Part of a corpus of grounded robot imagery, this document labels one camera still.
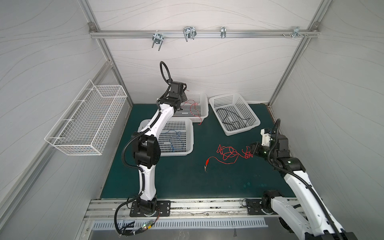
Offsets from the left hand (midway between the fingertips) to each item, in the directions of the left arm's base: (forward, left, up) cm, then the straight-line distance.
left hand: (182, 92), depth 92 cm
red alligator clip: (-36, -16, -26) cm, 47 cm away
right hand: (-29, -40, -9) cm, 50 cm away
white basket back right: (+16, -38, -23) cm, 47 cm away
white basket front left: (-22, +3, -20) cm, 30 cm away
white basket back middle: (+12, -8, -26) cm, 30 cm away
